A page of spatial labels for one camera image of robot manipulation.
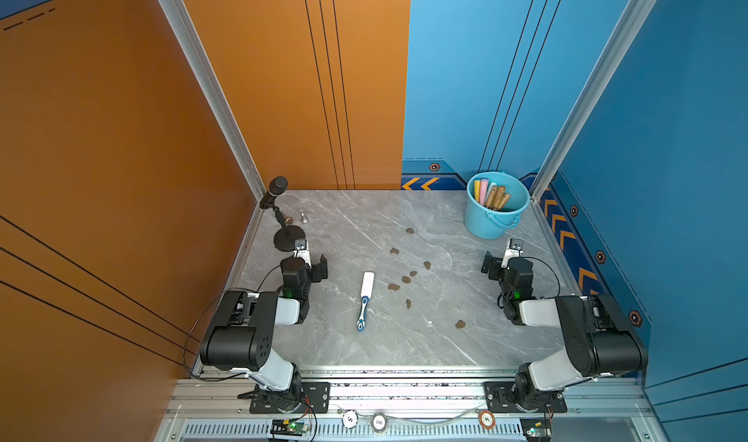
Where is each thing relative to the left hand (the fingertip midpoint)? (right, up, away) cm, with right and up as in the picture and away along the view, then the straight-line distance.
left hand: (309, 252), depth 95 cm
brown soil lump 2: (+40, -5, +4) cm, 40 cm away
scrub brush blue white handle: (+19, -12, -6) cm, 23 cm away
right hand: (+64, -1, -1) cm, 64 cm away
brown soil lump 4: (+32, -9, 0) cm, 33 cm away
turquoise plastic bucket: (+60, +9, 0) cm, 60 cm away
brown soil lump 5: (+28, -11, -1) cm, 30 cm away
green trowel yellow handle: (+57, +21, +5) cm, 61 cm away
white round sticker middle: (+24, -35, -30) cm, 52 cm away
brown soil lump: (+28, 0, +7) cm, 29 cm away
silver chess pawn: (-7, +11, +16) cm, 21 cm away
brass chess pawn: (-12, +11, +14) cm, 21 cm away
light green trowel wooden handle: (+69, +18, +10) cm, 72 cm away
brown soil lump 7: (+47, -20, -10) cm, 52 cm away
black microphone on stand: (-10, +4, +10) cm, 15 cm away
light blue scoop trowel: (+62, +21, +8) cm, 66 cm away
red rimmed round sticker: (+50, -38, -25) cm, 68 cm away
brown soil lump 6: (+32, -15, -4) cm, 36 cm away
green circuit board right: (+63, -41, -24) cm, 79 cm away
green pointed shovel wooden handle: (+63, +19, +5) cm, 66 cm away
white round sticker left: (+16, -38, -24) cm, 48 cm away
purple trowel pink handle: (+59, +23, +4) cm, 64 cm away
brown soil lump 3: (+34, -7, +2) cm, 35 cm away
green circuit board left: (+3, -40, -25) cm, 47 cm away
